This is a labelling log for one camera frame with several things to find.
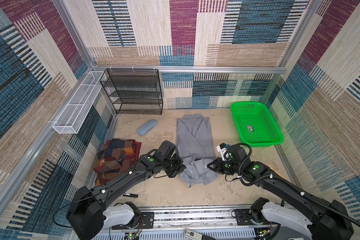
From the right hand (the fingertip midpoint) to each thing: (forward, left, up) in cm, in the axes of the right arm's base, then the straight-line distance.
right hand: (208, 169), depth 77 cm
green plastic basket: (+36, -40, -12) cm, 55 cm away
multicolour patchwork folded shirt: (+12, +52, -6) cm, 54 cm away
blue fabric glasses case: (+37, +37, -11) cm, 54 cm away
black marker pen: (-8, +41, -11) cm, 43 cm away
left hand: (+1, +10, +3) cm, 10 cm away
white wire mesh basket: (+17, +63, +22) cm, 69 cm away
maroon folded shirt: (+12, +51, -6) cm, 53 cm away
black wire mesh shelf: (+59, +47, +4) cm, 76 cm away
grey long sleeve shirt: (+21, +4, -12) cm, 24 cm away
